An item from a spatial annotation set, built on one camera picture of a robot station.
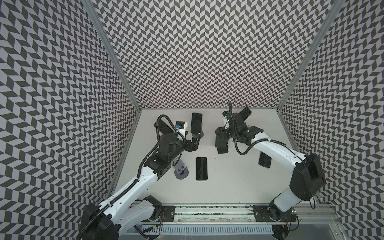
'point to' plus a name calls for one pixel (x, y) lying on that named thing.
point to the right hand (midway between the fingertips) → (221, 133)
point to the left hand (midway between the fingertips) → (194, 134)
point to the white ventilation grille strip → (164, 229)
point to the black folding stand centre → (222, 150)
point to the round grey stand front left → (181, 171)
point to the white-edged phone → (201, 168)
